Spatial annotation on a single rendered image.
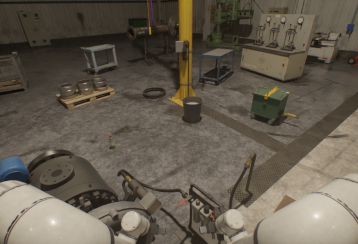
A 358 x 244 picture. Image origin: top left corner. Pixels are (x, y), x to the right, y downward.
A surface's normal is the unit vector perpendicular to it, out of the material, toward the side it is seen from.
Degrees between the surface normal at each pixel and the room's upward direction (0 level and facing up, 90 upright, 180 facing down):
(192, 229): 0
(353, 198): 6
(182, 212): 0
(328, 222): 20
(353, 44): 90
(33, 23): 90
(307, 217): 29
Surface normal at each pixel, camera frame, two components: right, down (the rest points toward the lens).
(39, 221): 0.07, -0.76
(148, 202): -0.29, -0.66
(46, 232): 0.26, -0.54
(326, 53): -0.80, 0.32
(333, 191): -0.19, -0.97
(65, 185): 0.02, -0.88
